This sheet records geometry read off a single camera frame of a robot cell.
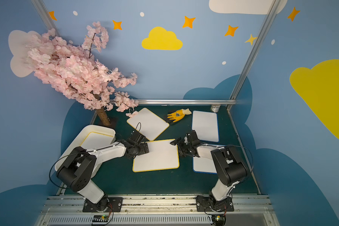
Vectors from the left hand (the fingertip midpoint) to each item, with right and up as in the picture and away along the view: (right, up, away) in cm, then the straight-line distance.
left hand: (144, 150), depth 94 cm
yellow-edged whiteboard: (-37, +7, +5) cm, 38 cm away
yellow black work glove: (+25, +25, +20) cm, 41 cm away
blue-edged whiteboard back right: (+47, +16, +18) cm, 53 cm away
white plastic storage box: (-45, +7, 0) cm, 45 cm away
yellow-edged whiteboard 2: (+13, -2, -4) cm, 14 cm away
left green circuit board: (-19, -32, -21) cm, 43 cm away
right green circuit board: (+44, -33, -21) cm, 58 cm away
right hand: (+20, +2, 0) cm, 21 cm away
